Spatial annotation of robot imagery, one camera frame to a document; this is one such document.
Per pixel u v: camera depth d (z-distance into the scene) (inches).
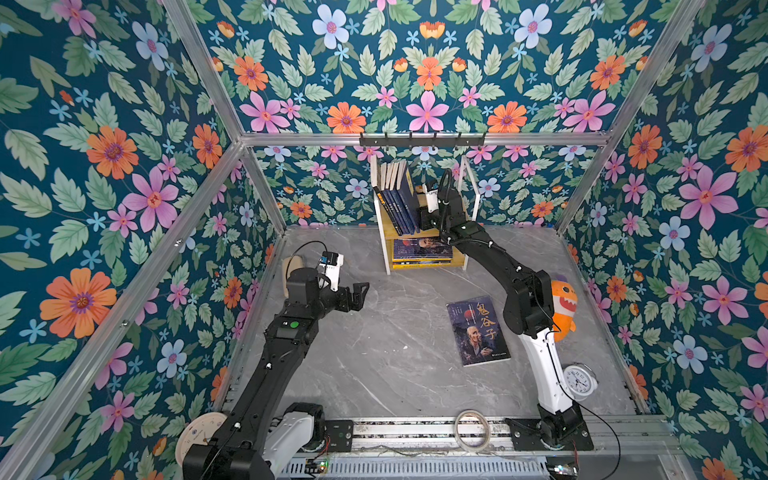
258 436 18.1
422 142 36.7
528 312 24.1
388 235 35.6
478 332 35.7
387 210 32.0
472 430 30.0
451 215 30.1
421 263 40.0
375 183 29.7
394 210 32.6
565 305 34.8
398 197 31.3
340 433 29.0
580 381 31.1
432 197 33.8
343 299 27.1
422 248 39.9
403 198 31.6
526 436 28.8
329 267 26.7
